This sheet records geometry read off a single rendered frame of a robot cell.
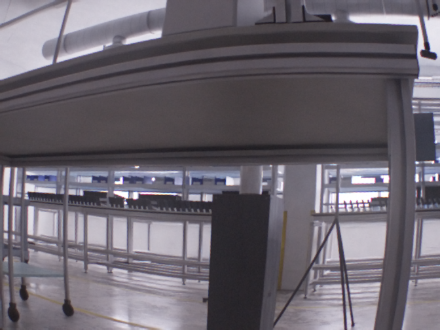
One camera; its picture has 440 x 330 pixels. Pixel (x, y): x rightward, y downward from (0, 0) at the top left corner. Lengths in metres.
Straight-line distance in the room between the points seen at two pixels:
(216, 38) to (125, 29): 5.19
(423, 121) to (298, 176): 1.85
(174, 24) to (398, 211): 0.49
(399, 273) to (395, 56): 0.34
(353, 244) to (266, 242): 5.95
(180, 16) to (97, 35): 5.40
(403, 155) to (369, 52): 0.17
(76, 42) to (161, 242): 4.35
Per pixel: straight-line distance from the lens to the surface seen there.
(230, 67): 0.71
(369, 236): 7.71
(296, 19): 0.70
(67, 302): 2.95
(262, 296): 1.84
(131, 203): 5.98
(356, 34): 0.69
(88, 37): 6.27
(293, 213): 5.45
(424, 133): 4.82
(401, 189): 0.68
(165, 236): 8.73
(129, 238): 6.83
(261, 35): 0.71
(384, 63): 0.66
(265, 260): 1.83
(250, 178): 1.94
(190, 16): 0.78
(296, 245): 5.42
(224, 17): 0.75
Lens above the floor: 0.68
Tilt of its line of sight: 9 degrees up
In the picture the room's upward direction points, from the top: 3 degrees clockwise
